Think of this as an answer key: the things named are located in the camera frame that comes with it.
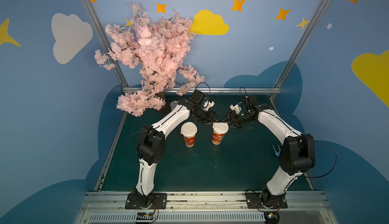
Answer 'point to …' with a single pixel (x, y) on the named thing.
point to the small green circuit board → (145, 216)
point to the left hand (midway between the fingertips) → (218, 119)
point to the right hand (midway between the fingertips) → (226, 121)
